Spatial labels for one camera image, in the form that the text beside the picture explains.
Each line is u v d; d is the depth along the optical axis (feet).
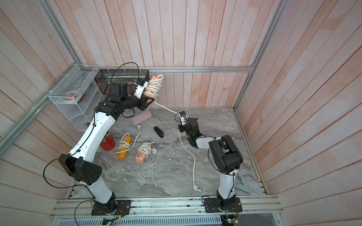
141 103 2.17
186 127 2.83
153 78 2.29
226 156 1.70
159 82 2.30
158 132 3.32
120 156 2.89
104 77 3.12
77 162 1.40
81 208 2.21
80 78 2.76
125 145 2.97
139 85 2.07
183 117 2.68
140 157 2.76
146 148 2.94
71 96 2.25
